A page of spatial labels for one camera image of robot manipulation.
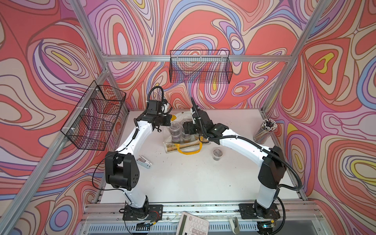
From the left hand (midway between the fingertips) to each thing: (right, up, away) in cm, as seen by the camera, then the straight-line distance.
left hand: (171, 119), depth 88 cm
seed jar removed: (+28, -21, +1) cm, 36 cm away
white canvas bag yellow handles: (+14, -19, +10) cm, 26 cm away
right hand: (+11, -5, -5) cm, 13 cm away
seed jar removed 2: (+9, -12, +7) cm, 17 cm away
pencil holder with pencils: (+59, -4, 0) cm, 59 cm away
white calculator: (+11, -51, -19) cm, 56 cm away
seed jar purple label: (+3, -7, -2) cm, 8 cm away
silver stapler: (-17, -27, +1) cm, 31 cm away
